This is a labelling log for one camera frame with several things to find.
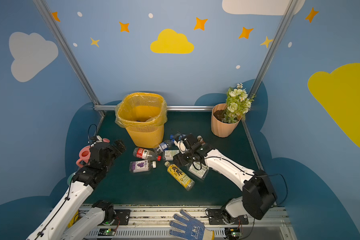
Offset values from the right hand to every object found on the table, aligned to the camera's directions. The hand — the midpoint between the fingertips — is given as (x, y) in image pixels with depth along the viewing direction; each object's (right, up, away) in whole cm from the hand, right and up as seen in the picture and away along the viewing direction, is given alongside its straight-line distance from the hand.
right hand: (181, 155), depth 83 cm
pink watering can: (-56, 0, +2) cm, 56 cm away
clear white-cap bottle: (+8, -4, -13) cm, 16 cm away
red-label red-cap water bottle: (-22, -1, +8) cm, 23 cm away
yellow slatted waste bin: (-22, +10, +11) cm, 26 cm away
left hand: (-33, +7, -5) cm, 34 cm away
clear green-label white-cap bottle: (-8, -1, +11) cm, 14 cm away
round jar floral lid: (-60, -12, -4) cm, 61 cm away
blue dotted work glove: (+7, -33, -12) cm, 36 cm away
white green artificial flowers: (+35, +30, +6) cm, 46 cm away
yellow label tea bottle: (0, -12, 0) cm, 12 cm away
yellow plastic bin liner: (-29, +28, +17) cm, 44 cm away
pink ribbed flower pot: (+25, +16, +15) cm, 33 cm away
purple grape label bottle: (-27, -7, +5) cm, 28 cm away
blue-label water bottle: (-11, +4, +14) cm, 18 cm away
